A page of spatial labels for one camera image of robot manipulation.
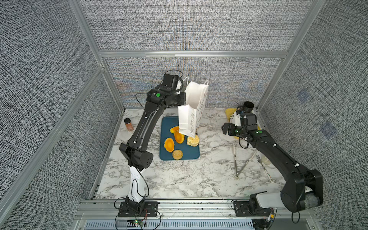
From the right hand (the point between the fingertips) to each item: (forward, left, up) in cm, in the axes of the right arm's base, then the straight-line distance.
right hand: (229, 123), depth 85 cm
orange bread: (-6, +37, -14) cm, 40 cm away
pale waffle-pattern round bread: (-3, +22, -15) cm, 27 cm away
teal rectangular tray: (-10, +23, -19) cm, 32 cm away
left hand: (+7, +26, +15) cm, 31 cm away
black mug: (+25, -22, -12) cm, 36 cm away
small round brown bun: (-12, +31, -16) cm, 37 cm away
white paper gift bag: (-1, +24, +11) cm, 27 cm away
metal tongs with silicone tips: (-23, -4, -18) cm, 30 cm away
